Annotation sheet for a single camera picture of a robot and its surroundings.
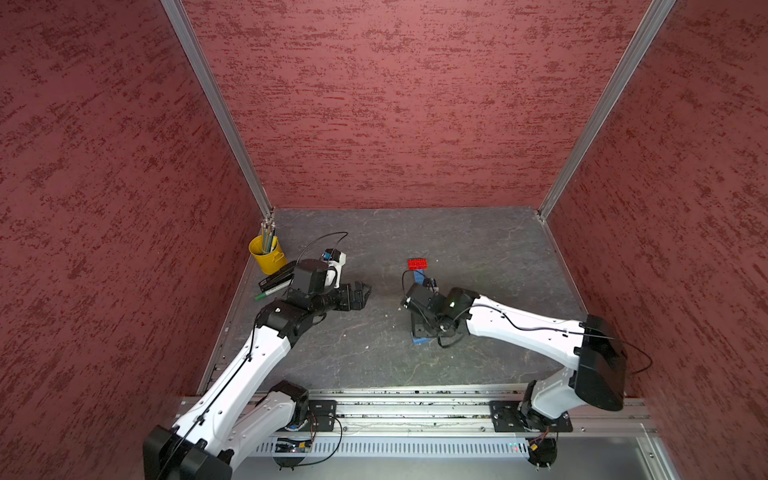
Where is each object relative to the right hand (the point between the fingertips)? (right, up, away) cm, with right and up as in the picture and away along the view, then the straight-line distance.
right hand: (424, 330), depth 80 cm
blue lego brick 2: (0, -5, +7) cm, 9 cm away
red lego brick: (0, +16, +21) cm, 26 cm away
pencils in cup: (-49, +26, +14) cm, 57 cm away
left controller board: (-33, -26, -8) cm, 43 cm away
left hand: (-19, +11, -3) cm, 22 cm away
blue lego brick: (0, +12, +18) cm, 21 cm away
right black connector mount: (+27, -26, -10) cm, 39 cm away
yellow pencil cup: (-49, +18, +15) cm, 54 cm away
